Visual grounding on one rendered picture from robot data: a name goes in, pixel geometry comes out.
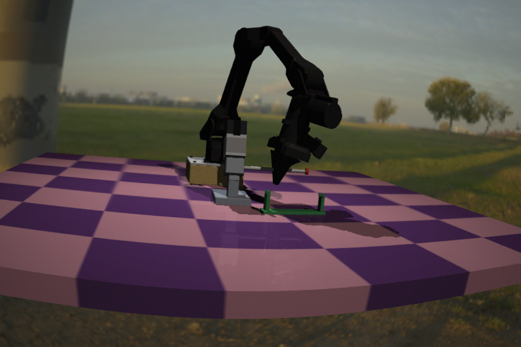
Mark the grey pin with red cap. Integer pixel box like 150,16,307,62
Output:
244,166,309,175

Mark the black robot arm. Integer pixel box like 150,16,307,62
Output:
200,26,342,164

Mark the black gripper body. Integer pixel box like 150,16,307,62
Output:
267,115,311,163

